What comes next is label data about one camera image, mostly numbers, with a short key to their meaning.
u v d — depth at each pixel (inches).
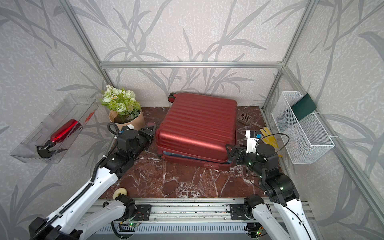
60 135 24.7
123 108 33.3
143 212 28.9
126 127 26.9
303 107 29.1
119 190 30.6
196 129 29.9
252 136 22.0
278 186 16.9
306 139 23.4
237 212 28.8
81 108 32.5
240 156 22.0
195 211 29.7
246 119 43.9
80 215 16.7
